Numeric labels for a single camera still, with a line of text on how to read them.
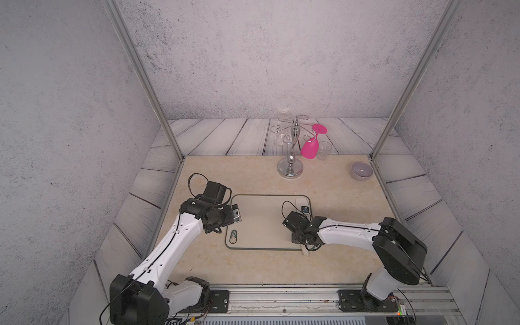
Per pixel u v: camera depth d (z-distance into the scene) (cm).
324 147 119
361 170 109
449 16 71
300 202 103
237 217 72
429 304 73
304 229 65
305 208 81
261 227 89
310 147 104
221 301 73
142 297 37
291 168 115
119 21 73
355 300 73
